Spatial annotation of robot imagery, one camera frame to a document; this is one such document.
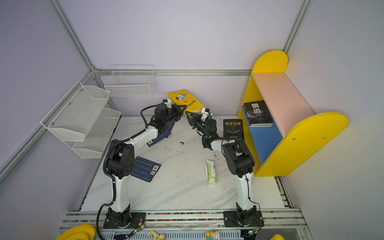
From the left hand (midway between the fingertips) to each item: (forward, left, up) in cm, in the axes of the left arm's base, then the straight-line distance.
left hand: (188, 105), depth 88 cm
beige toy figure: (-63, +13, -26) cm, 69 cm away
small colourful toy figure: (-62, -14, -24) cm, 68 cm away
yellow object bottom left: (-61, +48, -24) cm, 81 cm away
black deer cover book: (+3, -33, -26) cm, 42 cm away
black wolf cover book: (+3, -46, -10) cm, 48 cm away
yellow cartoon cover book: (+9, +4, -1) cm, 9 cm away
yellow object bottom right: (-63, -42, -24) cm, 79 cm away
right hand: (-6, +3, -1) cm, 7 cm away
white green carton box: (-32, -14, -23) cm, 42 cm away
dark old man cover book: (-6, -44, -12) cm, 46 cm away
